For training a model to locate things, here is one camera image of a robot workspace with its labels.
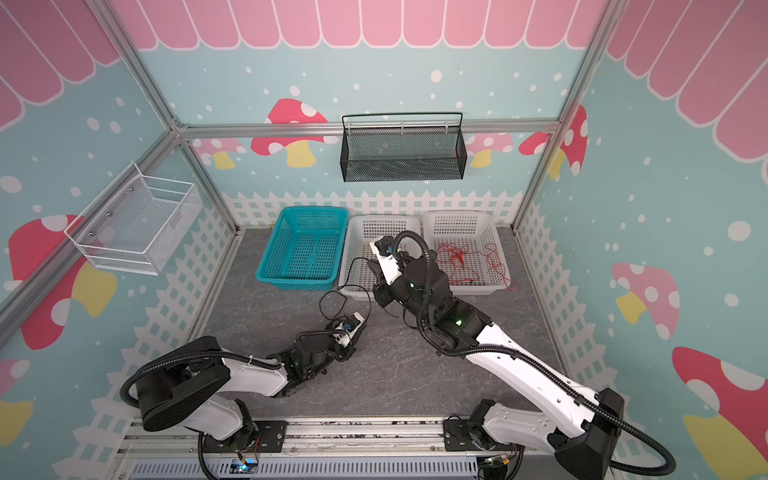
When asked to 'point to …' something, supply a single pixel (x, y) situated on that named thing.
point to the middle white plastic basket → (356, 278)
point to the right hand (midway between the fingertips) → (370, 263)
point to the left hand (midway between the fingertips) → (360, 326)
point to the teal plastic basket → (306, 248)
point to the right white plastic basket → (468, 249)
